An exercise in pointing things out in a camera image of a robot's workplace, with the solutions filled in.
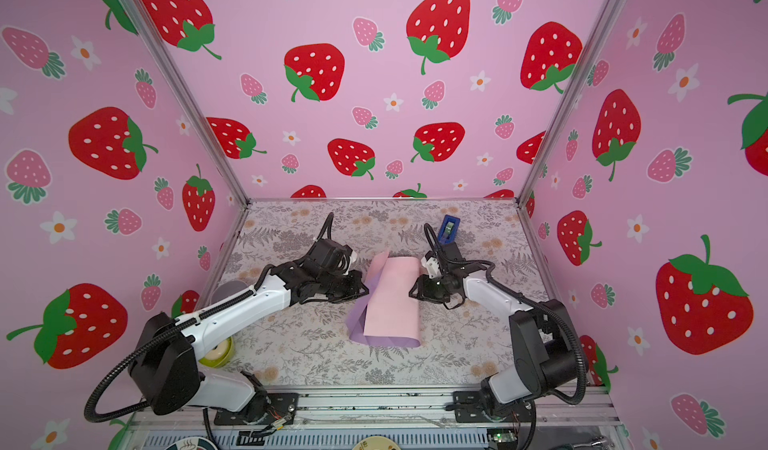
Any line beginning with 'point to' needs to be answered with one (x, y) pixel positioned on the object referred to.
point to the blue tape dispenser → (448, 230)
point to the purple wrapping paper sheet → (388, 314)
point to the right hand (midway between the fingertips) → (413, 294)
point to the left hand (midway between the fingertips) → (372, 290)
